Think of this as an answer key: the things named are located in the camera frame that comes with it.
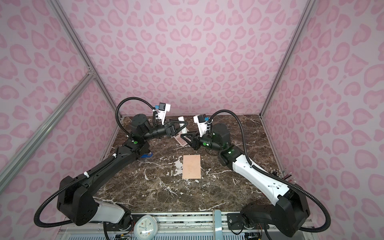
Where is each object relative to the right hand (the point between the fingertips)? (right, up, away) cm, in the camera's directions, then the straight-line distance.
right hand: (183, 135), depth 67 cm
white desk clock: (-17, -43, +2) cm, 46 cm away
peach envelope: (+3, -21, +26) cm, 33 cm away
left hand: (+2, +6, -2) cm, 7 cm away
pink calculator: (-4, -6, +36) cm, 37 cm away
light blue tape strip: (+16, -42, +2) cm, 45 cm away
